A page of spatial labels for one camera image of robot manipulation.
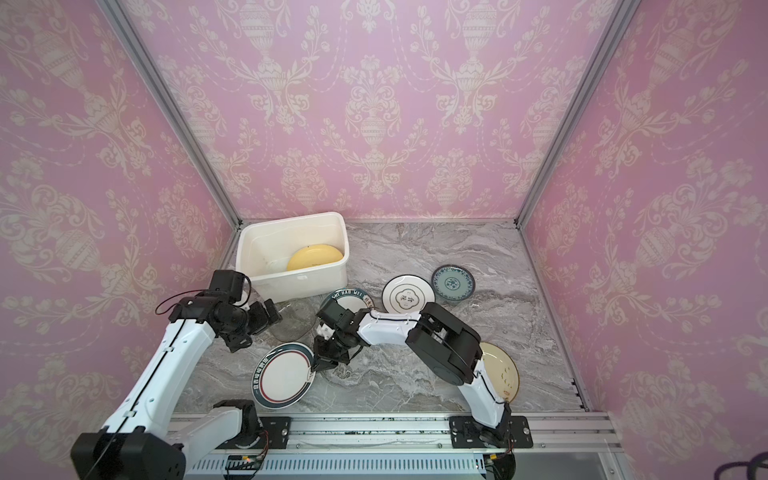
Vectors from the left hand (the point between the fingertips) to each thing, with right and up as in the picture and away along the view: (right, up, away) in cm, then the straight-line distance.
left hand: (270, 325), depth 79 cm
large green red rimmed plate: (+2, -15, +4) cm, 16 cm away
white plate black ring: (+37, +5, +21) cm, 43 cm away
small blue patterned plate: (+53, +9, +24) cm, 59 cm away
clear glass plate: (+2, -2, +16) cm, 17 cm away
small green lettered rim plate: (+20, +4, +18) cm, 27 cm away
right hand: (+10, -13, +2) cm, 16 cm away
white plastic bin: (-11, +21, +22) cm, 33 cm away
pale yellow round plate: (+4, +18, +27) cm, 32 cm away
